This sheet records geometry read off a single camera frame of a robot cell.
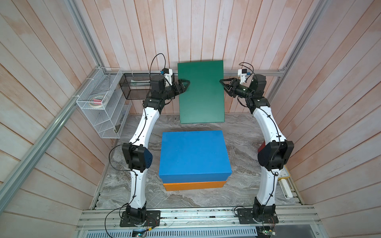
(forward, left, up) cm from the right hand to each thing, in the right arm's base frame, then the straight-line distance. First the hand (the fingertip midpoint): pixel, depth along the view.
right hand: (218, 83), depth 78 cm
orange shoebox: (-43, +13, -35) cm, 57 cm away
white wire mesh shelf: (-18, +58, -12) cm, 62 cm away
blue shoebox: (-36, +13, -16) cm, 41 cm away
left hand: (0, +17, -1) cm, 17 cm away
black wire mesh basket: (+8, +49, -7) cm, 50 cm away
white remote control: (-43, -38, -39) cm, 69 cm away
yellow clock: (-33, -41, -39) cm, 66 cm away
